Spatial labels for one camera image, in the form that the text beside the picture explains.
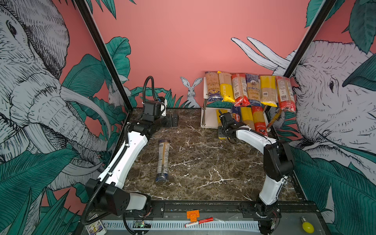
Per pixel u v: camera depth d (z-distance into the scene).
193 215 0.71
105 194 0.38
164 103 0.69
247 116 1.04
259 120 1.03
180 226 0.70
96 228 0.67
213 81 0.84
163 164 0.87
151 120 0.56
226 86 0.80
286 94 0.76
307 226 0.68
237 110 1.07
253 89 0.80
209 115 1.16
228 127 0.72
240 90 0.77
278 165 0.50
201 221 0.70
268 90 0.80
